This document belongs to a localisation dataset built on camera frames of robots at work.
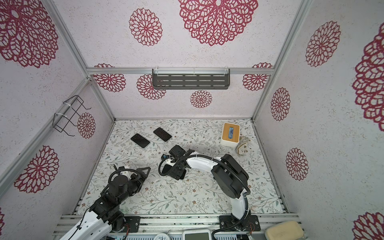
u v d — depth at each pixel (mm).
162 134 1117
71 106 781
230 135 1086
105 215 558
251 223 715
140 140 1036
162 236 680
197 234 684
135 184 698
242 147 1001
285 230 689
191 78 947
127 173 720
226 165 507
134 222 736
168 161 816
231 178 491
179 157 706
